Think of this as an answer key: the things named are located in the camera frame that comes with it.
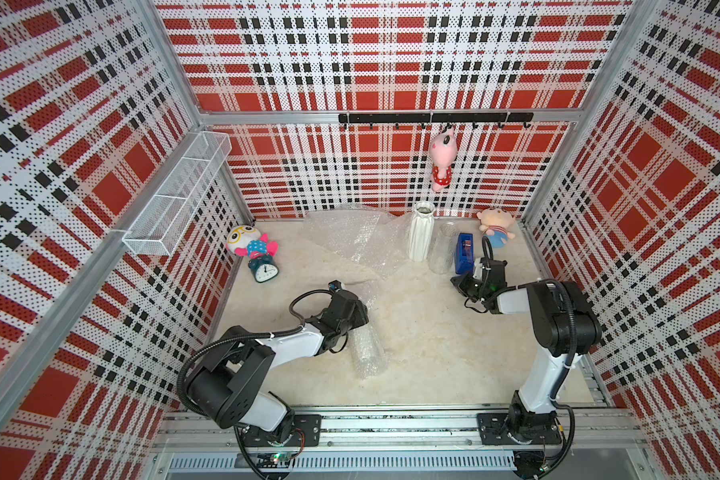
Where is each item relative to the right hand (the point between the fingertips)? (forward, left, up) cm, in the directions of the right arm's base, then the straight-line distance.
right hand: (453, 277), depth 101 cm
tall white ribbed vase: (+9, +11, +12) cm, 18 cm away
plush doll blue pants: (+22, -19, +4) cm, 29 cm away
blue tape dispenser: (+8, -5, +3) cm, 9 cm away
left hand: (-13, +30, +2) cm, 33 cm away
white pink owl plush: (+13, +74, +5) cm, 75 cm away
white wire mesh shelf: (+8, +94, +20) cm, 96 cm away
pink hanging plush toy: (+25, +5, +34) cm, 42 cm away
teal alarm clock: (+2, +65, +4) cm, 65 cm away
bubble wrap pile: (+14, +27, +3) cm, 31 cm away
